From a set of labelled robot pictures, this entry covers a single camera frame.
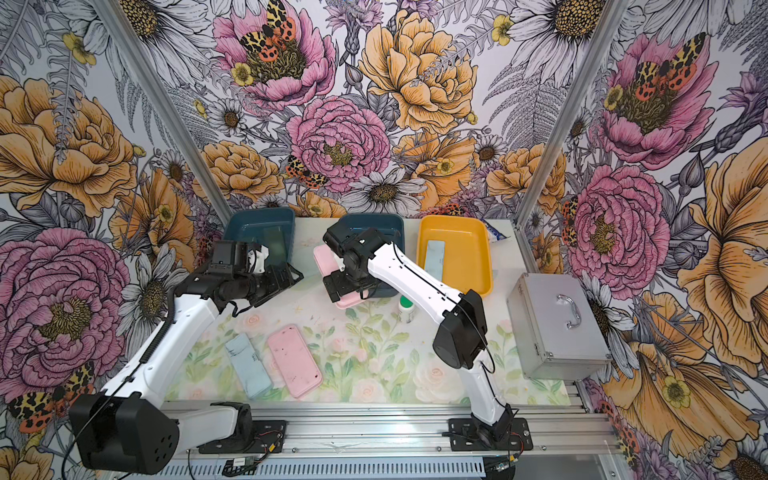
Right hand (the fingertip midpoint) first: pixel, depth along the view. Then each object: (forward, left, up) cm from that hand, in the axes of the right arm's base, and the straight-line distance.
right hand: (351, 295), depth 81 cm
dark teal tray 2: (+42, -3, -14) cm, 45 cm away
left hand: (+1, +16, +2) cm, 16 cm away
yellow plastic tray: (+29, -39, -17) cm, 51 cm away
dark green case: (+36, +33, -15) cm, 51 cm away
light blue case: (-12, +30, -15) cm, 35 cm away
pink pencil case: (-11, +17, -16) cm, 25 cm away
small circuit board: (-35, +25, -17) cm, 46 cm away
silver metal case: (-9, -52, -3) cm, 53 cm away
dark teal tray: (+43, +45, -14) cm, 64 cm away
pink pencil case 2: (+8, +6, +3) cm, 11 cm away
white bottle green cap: (+1, -15, -9) cm, 18 cm away
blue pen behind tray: (+37, -51, -16) cm, 65 cm away
